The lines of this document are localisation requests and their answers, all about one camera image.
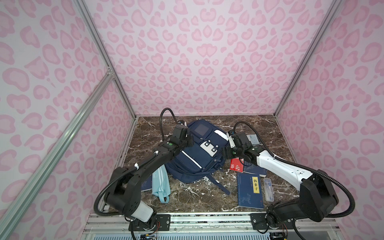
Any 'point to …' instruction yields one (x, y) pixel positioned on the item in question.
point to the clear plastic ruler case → (268, 190)
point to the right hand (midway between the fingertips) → (227, 150)
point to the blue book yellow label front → (249, 190)
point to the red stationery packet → (236, 165)
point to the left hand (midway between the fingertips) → (193, 137)
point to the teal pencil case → (160, 184)
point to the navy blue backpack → (197, 163)
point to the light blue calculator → (253, 138)
